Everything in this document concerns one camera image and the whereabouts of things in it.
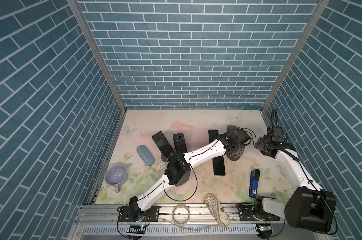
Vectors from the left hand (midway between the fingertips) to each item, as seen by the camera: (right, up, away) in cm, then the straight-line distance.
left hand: (238, 149), depth 87 cm
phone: (-45, +3, +1) cm, 45 cm away
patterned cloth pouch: (-14, -28, -15) cm, 35 cm away
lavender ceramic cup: (-72, -15, -1) cm, 73 cm away
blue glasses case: (-56, -5, +7) cm, 57 cm away
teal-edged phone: (-10, -11, +4) cm, 16 cm away
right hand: (+15, +3, -2) cm, 15 cm away
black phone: (-35, +4, +3) cm, 35 cm away
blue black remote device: (+8, -15, -4) cm, 17 cm away
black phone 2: (-11, +6, +24) cm, 27 cm away
